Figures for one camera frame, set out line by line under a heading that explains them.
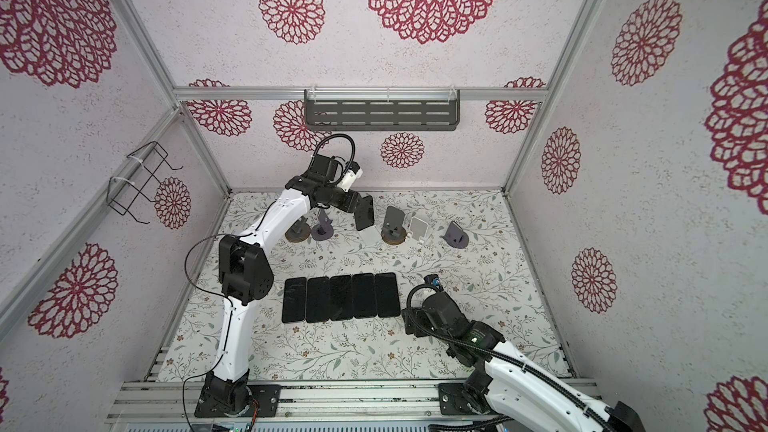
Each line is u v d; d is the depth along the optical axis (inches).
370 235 41.8
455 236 40.1
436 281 27.9
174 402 29.7
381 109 37.1
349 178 34.3
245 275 22.8
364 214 44.2
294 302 36.0
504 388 23.8
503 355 20.4
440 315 23.4
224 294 23.8
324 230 41.3
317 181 29.5
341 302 35.6
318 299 36.0
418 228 40.2
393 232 40.3
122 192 28.6
